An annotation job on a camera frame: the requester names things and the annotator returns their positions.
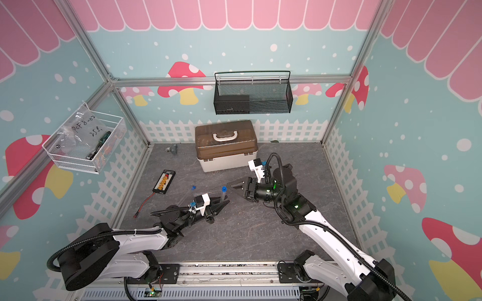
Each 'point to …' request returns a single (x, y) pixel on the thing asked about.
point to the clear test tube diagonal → (223, 198)
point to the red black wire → (142, 204)
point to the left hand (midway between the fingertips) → (229, 200)
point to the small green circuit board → (152, 293)
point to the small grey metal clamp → (173, 149)
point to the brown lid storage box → (225, 146)
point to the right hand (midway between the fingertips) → (230, 189)
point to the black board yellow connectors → (164, 182)
